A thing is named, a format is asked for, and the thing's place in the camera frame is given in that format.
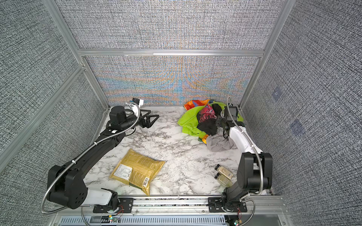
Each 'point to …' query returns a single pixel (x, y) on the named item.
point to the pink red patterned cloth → (207, 113)
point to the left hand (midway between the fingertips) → (152, 112)
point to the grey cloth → (219, 141)
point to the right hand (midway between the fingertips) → (221, 120)
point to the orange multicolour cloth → (192, 104)
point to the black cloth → (209, 126)
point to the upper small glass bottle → (223, 171)
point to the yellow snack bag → (136, 170)
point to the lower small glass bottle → (224, 180)
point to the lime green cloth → (189, 121)
